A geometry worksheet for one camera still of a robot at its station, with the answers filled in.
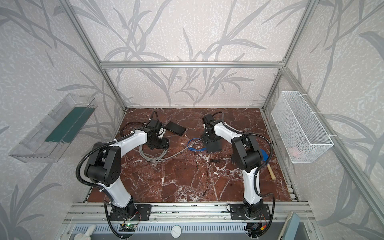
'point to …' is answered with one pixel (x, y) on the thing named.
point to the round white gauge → (176, 231)
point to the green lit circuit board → (127, 227)
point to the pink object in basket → (295, 152)
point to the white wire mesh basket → (304, 139)
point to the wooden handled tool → (271, 172)
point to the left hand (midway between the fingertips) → (166, 140)
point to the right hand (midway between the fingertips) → (210, 135)
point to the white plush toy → (86, 236)
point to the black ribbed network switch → (175, 128)
